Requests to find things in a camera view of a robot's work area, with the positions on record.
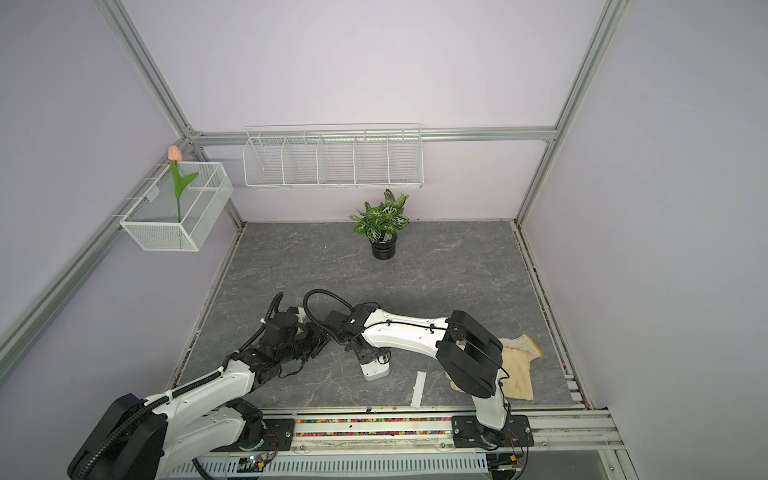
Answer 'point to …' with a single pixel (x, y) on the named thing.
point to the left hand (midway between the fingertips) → (336, 333)
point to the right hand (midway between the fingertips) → (377, 345)
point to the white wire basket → (153, 220)
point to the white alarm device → (372, 370)
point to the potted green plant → (380, 224)
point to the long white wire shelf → (340, 155)
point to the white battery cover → (418, 389)
